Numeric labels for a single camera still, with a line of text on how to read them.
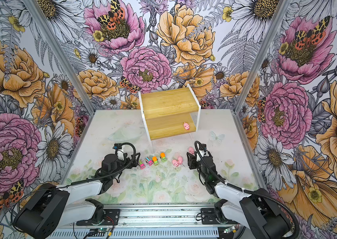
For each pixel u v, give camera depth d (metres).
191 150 0.97
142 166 0.90
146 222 0.73
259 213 0.42
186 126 0.89
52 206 0.43
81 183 0.55
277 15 0.75
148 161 0.91
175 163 0.91
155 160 0.92
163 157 0.94
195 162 0.77
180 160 0.92
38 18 0.74
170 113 0.76
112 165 0.69
